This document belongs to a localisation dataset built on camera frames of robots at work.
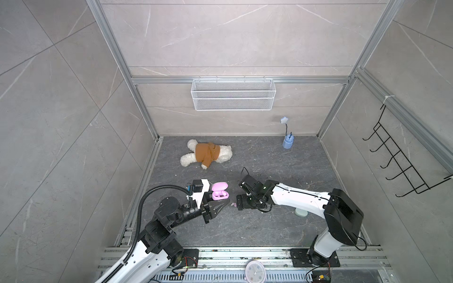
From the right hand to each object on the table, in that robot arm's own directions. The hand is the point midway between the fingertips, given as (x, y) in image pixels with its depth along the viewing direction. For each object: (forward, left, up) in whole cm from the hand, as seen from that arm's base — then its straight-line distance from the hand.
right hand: (243, 204), depth 85 cm
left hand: (-7, +8, +27) cm, 29 cm away
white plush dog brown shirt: (+29, +20, +5) cm, 36 cm away
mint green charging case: (-5, -27, 0) cm, 28 cm away
